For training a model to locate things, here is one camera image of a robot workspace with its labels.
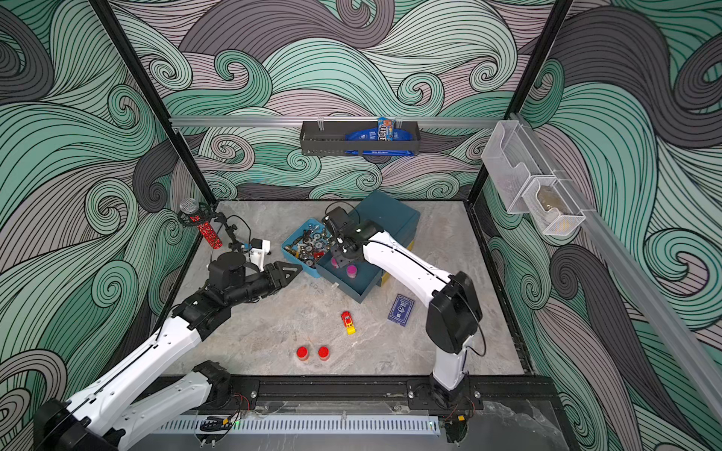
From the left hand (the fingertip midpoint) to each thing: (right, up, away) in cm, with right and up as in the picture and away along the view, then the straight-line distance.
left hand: (299, 267), depth 72 cm
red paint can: (0, -25, +6) cm, 26 cm away
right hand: (+14, +4, +12) cm, 19 cm away
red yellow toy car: (+12, -19, +13) cm, 26 cm away
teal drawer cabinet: (+16, -6, +15) cm, 23 cm away
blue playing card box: (+30, -16, +15) cm, 37 cm away
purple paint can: (+8, -1, +17) cm, 19 cm away
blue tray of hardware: (-4, +3, +33) cm, 33 cm away
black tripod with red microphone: (-35, +15, +11) cm, 40 cm away
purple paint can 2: (+14, -3, +13) cm, 19 cm away
